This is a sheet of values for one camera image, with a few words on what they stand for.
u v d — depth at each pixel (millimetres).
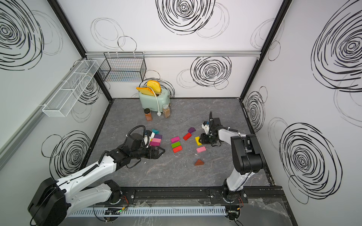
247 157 476
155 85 1014
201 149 905
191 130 994
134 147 634
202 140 848
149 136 730
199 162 842
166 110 1020
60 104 713
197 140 942
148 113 993
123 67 967
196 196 761
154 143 932
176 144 926
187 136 968
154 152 708
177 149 911
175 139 957
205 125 889
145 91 996
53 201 386
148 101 1035
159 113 1071
